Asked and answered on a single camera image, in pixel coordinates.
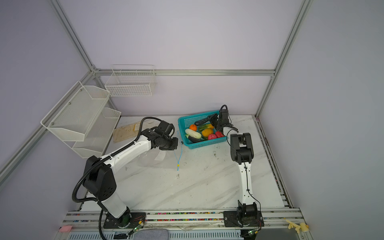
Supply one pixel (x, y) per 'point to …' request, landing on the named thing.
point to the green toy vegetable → (202, 127)
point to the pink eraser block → (66, 228)
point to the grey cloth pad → (151, 234)
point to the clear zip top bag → (155, 158)
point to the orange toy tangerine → (193, 127)
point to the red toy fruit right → (219, 134)
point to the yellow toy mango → (206, 132)
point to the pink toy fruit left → (212, 136)
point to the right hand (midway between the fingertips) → (207, 115)
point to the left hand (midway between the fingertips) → (175, 146)
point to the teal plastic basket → (184, 123)
